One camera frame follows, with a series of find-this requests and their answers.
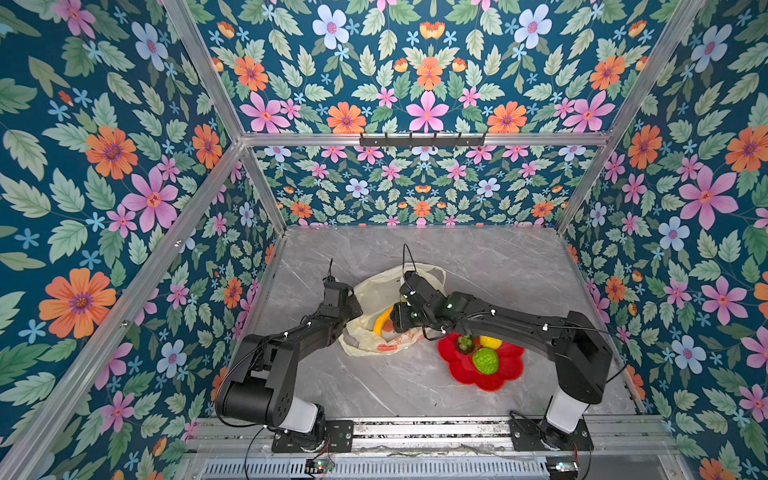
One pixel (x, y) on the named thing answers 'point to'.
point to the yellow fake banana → (379, 323)
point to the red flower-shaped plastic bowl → (461, 367)
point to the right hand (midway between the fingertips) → (395, 312)
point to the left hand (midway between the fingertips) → (358, 294)
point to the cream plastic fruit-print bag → (378, 294)
